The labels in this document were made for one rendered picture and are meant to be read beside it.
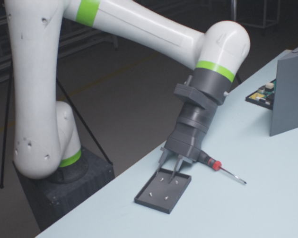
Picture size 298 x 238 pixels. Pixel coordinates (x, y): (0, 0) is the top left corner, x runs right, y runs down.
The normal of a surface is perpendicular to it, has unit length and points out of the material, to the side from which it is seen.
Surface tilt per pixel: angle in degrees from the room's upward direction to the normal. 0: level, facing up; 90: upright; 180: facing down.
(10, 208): 0
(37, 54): 100
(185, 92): 45
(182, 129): 54
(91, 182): 90
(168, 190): 0
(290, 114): 90
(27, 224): 0
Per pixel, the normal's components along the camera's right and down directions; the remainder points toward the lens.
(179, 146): -0.53, -0.29
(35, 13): 0.29, 0.62
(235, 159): -0.09, -0.85
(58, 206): 0.69, 0.32
